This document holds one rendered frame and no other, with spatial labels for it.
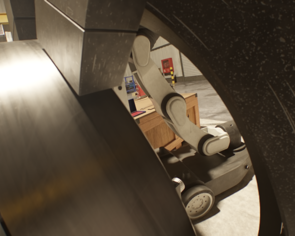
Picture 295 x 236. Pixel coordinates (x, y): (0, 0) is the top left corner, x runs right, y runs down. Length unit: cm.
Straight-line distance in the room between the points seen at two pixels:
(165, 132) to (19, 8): 134
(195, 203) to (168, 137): 78
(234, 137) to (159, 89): 62
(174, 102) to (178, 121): 10
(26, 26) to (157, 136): 125
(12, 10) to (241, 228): 103
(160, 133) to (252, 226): 94
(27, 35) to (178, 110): 70
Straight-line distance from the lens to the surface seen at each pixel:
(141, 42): 76
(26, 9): 27
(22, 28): 26
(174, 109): 79
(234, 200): 106
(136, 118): 116
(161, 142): 143
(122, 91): 32
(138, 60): 74
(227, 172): 98
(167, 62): 1104
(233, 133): 113
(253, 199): 109
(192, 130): 94
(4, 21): 1130
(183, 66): 1050
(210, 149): 100
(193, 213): 93
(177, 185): 40
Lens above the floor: 75
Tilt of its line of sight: 16 degrees down
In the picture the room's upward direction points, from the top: 11 degrees counter-clockwise
